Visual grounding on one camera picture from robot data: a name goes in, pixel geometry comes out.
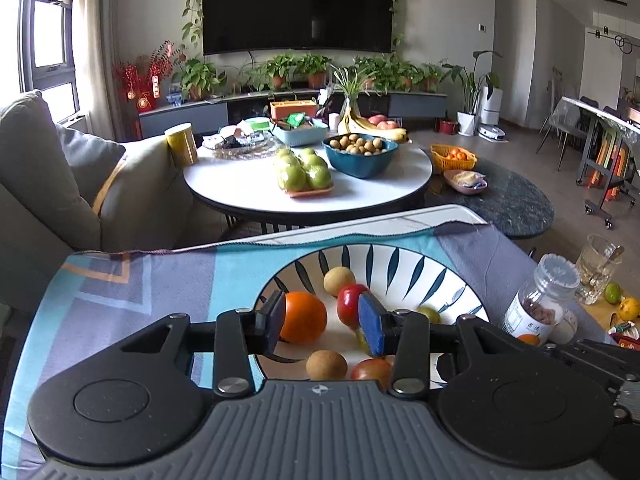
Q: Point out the dark framed window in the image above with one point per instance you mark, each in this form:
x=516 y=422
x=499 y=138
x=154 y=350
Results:
x=50 y=35

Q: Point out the yellow tin can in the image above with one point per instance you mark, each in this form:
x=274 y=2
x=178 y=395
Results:
x=181 y=145

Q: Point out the small red tomato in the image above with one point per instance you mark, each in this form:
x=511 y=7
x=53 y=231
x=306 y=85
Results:
x=372 y=372

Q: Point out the beige cushion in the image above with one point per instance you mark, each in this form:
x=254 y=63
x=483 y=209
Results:
x=145 y=195

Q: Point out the tray of green apples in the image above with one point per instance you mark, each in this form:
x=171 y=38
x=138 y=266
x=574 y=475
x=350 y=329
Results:
x=302 y=175

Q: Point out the glass plate with snacks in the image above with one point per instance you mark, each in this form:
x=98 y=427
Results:
x=240 y=142

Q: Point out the white oval case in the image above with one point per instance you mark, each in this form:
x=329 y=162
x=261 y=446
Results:
x=567 y=327

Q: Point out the small green fruit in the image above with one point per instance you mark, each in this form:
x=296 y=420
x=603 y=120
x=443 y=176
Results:
x=430 y=314
x=362 y=341

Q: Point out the glass jar with label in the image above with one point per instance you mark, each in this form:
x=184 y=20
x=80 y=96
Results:
x=537 y=305

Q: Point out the wall television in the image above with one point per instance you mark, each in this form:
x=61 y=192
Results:
x=300 y=5

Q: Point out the white cup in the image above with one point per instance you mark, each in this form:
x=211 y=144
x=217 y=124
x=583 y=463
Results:
x=334 y=120

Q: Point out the grey cushion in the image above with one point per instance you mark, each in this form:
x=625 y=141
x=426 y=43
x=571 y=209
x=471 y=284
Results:
x=85 y=175

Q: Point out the dark blue bowl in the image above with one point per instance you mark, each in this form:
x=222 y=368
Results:
x=362 y=165

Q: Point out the grey television cabinet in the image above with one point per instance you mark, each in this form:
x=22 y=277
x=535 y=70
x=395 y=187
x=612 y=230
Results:
x=200 y=115

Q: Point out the dark oval table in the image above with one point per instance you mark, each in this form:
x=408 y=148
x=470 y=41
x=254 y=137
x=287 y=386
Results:
x=510 y=205

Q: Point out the orange basket of tangerines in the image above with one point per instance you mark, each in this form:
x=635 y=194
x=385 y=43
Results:
x=454 y=157

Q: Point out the pile of small kiwis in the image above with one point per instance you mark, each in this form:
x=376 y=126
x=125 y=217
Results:
x=357 y=144

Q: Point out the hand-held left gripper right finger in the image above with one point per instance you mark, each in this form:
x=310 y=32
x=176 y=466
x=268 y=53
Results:
x=372 y=325

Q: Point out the clear glass cup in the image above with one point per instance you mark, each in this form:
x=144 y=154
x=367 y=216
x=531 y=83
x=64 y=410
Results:
x=597 y=270

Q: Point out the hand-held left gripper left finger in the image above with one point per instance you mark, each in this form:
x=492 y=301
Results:
x=274 y=320

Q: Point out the yellow lemon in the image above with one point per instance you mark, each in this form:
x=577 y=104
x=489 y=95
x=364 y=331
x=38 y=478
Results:
x=629 y=308

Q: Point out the striped white ceramic bowl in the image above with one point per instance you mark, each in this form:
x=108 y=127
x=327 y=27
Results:
x=400 y=270

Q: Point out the white air purifier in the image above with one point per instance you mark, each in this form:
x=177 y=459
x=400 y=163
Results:
x=491 y=105

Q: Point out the white robot vacuum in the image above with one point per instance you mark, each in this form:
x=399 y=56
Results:
x=494 y=132

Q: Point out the bunch of bananas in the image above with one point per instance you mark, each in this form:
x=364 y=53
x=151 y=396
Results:
x=370 y=127

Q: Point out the spider plant in vase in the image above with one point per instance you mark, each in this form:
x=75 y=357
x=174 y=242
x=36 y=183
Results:
x=347 y=87

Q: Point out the red decorative branches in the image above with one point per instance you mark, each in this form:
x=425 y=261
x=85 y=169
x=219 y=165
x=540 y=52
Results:
x=145 y=77

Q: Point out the orange plastic box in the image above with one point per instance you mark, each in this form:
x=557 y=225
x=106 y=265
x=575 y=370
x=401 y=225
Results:
x=292 y=110

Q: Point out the brown kiwi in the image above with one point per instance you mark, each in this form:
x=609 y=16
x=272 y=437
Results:
x=339 y=280
x=326 y=365

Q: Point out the pink snack dish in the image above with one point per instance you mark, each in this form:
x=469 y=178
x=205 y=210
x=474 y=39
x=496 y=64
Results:
x=465 y=182

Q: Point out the round white table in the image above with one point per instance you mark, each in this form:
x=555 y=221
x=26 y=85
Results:
x=240 y=190

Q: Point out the dining chair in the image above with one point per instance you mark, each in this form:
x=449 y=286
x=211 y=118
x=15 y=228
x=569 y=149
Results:
x=557 y=127

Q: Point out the beige curtain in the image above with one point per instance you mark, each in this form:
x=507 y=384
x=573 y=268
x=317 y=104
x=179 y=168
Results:
x=97 y=35

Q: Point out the black pendant lamp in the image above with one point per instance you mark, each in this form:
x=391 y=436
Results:
x=612 y=30

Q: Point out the light blue plastic tray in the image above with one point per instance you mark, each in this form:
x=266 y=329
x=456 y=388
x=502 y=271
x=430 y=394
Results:
x=300 y=135

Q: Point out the red apple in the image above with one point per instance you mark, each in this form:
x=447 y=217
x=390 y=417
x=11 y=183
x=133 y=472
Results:
x=350 y=302

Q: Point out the tall plant in white pot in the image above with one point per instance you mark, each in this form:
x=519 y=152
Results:
x=470 y=85

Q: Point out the blue patterned tablecloth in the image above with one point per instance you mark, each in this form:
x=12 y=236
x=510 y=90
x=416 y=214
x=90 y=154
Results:
x=150 y=280

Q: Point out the large orange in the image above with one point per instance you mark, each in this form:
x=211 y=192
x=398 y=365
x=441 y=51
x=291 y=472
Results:
x=302 y=317

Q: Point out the green lime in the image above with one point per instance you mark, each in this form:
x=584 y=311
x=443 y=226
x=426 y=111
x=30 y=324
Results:
x=612 y=291

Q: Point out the potted green plant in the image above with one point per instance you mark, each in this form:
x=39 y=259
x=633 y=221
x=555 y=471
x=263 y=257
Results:
x=432 y=72
x=200 y=75
x=375 y=67
x=280 y=67
x=315 y=66
x=405 y=72

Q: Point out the grey sofa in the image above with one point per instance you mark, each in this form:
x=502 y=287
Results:
x=30 y=185

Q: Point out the pink peaches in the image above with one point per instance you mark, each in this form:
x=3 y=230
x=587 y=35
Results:
x=384 y=121

